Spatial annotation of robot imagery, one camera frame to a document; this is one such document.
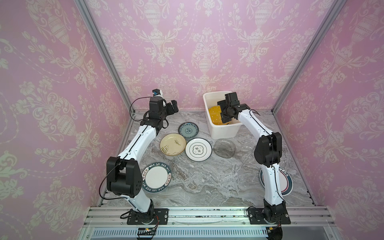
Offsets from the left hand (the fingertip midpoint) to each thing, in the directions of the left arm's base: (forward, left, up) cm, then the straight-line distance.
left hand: (170, 102), depth 85 cm
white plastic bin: (-4, -38, -20) cm, 43 cm away
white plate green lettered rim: (-31, +8, -32) cm, 45 cm away
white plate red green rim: (-33, -67, -28) cm, 80 cm away
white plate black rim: (-13, -17, -29) cm, 36 cm away
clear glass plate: (-11, -34, -29) cm, 47 cm away
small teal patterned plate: (+3, -10, -29) cm, 31 cm away
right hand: (+8, -29, -11) cm, 33 cm away
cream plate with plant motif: (-10, +1, -28) cm, 30 cm away
